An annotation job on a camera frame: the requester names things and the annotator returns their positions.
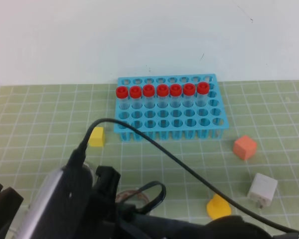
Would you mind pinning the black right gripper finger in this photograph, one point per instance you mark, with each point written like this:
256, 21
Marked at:
10, 202

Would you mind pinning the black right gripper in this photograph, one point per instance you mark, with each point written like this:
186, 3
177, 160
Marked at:
93, 212

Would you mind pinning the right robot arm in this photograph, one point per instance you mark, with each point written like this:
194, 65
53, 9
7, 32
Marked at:
229, 227

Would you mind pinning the red capped tube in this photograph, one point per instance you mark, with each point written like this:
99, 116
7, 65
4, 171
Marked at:
148, 93
175, 95
202, 94
162, 92
122, 94
188, 94
136, 97

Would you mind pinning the blue test tube rack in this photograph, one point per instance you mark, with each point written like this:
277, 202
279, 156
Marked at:
205, 118

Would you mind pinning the right tape roll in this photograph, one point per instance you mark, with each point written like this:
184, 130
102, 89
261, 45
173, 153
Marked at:
139, 200

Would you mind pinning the yellow cube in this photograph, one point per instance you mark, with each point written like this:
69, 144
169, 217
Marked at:
97, 137

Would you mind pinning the yellow rubber duck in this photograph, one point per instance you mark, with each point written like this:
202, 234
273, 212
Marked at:
217, 208

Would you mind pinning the orange cube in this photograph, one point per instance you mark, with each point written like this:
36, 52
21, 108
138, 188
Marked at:
245, 147

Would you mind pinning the white charger block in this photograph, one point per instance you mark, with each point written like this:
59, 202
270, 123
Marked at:
262, 190

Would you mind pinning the green grid cutting mat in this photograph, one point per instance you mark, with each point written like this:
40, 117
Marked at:
41, 125

